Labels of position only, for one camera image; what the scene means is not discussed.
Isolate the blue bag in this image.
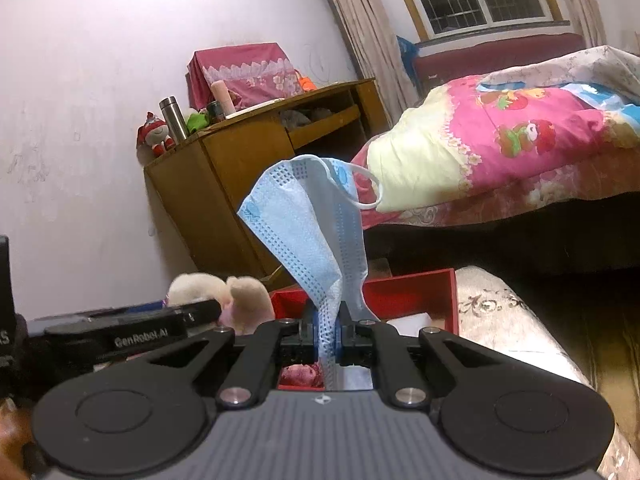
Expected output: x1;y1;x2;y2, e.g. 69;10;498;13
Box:
396;35;418;106

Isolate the beige curtain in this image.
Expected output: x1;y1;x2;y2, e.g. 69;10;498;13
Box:
565;0;606;48
310;0;418;116

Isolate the green plush toy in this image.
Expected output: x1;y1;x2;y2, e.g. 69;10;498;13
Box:
186;108;211;133

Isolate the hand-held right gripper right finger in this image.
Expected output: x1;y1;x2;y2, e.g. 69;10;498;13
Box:
337;301;551;407

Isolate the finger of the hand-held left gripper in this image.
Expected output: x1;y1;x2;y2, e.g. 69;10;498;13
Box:
172;299;222;330

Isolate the wood-framed window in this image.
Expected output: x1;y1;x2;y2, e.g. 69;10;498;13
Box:
385;0;571;41

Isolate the pink floral quilt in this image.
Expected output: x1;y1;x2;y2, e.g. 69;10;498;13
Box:
350;72;640;231

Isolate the wooden desk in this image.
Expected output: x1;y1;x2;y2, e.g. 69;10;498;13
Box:
144;77;392;281

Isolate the pale floral bedsheet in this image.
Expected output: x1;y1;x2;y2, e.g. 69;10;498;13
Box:
477;45;640;148

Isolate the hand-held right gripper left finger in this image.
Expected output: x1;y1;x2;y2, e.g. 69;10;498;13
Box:
97;304;322;407

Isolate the pink bottle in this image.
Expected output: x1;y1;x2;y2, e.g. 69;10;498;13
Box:
211;81;235;118

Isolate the pink cloth-covered box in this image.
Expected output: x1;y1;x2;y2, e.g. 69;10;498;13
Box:
186;42;306;111

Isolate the blue face mask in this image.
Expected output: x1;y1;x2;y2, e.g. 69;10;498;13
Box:
236;155;383;391

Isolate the red plush doll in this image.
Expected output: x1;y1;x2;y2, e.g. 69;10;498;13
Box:
136;111;177;157

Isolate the grey cloth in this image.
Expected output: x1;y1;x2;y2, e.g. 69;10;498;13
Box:
279;107;333;128

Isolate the cream plush toy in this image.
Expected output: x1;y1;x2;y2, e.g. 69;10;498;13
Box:
167;272;275;336

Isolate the red box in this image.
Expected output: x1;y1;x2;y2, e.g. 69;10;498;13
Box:
270;268;460;388

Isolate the steel thermos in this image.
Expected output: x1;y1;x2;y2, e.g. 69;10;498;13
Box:
159;96;189;142

